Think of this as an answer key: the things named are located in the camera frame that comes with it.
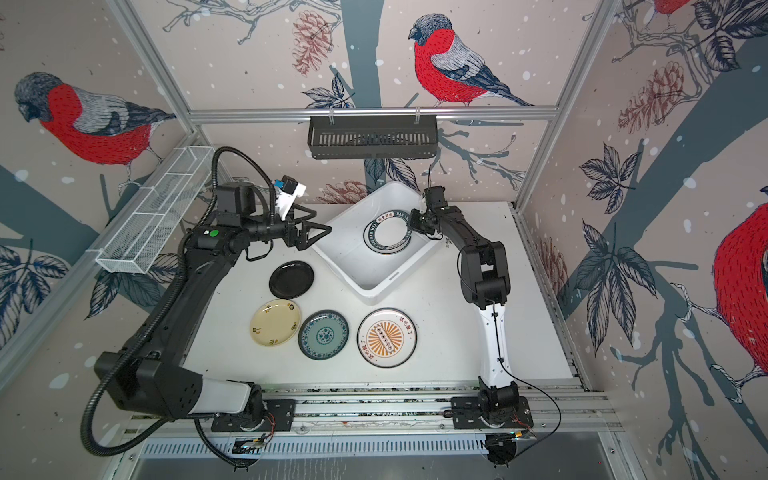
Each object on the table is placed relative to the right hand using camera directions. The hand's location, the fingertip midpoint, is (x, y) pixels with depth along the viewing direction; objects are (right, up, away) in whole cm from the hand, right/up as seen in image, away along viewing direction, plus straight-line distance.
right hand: (409, 225), depth 106 cm
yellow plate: (-42, -30, -17) cm, 54 cm away
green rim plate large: (-7, -3, +4) cm, 9 cm away
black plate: (-40, -18, -8) cm, 45 cm away
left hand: (-24, +1, -36) cm, 43 cm away
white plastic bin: (-15, -17, -4) cm, 23 cm away
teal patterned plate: (-27, -33, -18) cm, 47 cm away
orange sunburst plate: (-8, -33, -20) cm, 40 cm away
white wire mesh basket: (-69, -6, -36) cm, 78 cm away
